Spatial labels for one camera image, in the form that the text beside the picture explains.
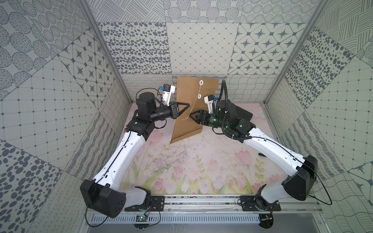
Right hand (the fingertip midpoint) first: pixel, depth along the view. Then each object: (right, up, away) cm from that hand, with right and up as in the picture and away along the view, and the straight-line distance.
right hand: (192, 117), depth 71 cm
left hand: (+1, +5, -9) cm, 10 cm away
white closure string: (-4, -1, -5) cm, 7 cm away
